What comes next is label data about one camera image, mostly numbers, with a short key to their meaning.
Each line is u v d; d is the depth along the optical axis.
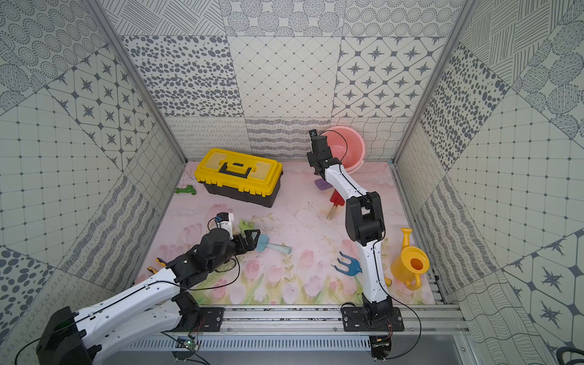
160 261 0.86
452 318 0.75
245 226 0.95
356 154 0.99
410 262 0.76
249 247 0.71
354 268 0.85
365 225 0.59
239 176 0.92
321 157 0.80
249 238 0.71
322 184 1.08
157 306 0.59
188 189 1.07
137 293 0.49
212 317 0.74
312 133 0.88
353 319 0.73
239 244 0.70
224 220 0.70
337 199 1.06
